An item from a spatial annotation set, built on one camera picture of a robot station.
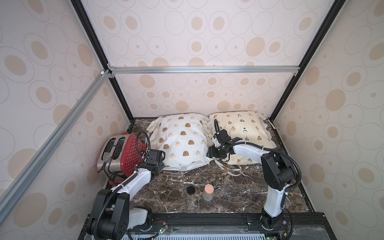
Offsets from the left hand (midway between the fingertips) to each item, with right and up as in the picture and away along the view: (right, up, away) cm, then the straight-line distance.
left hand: (162, 162), depth 90 cm
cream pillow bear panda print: (+56, +22, +8) cm, 61 cm away
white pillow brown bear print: (+13, +14, +5) cm, 20 cm away
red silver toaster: (-19, +7, -12) cm, 24 cm away
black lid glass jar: (+18, -13, -16) cm, 27 cm away
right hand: (+33, +4, +6) cm, 34 cm away
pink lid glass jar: (+26, -13, -15) cm, 33 cm away
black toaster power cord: (-27, +2, -13) cm, 30 cm away
